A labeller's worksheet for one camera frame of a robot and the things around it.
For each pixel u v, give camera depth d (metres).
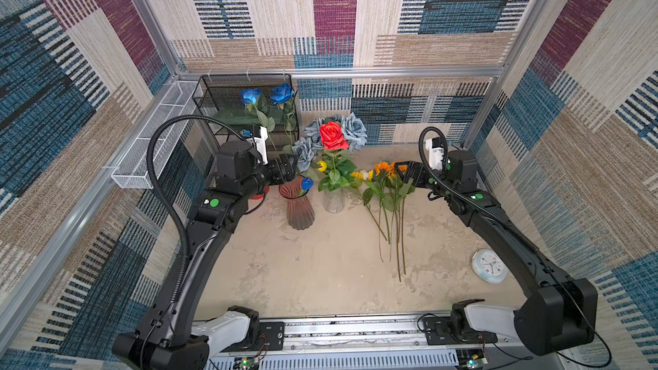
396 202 0.97
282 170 0.59
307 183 0.71
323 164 0.76
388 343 0.73
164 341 0.36
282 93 0.73
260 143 0.59
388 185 1.04
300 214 1.02
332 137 0.67
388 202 0.99
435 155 0.71
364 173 1.05
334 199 0.92
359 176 1.05
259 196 1.03
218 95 1.00
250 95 0.73
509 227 0.50
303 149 0.73
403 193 1.00
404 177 0.71
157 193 0.45
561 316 0.40
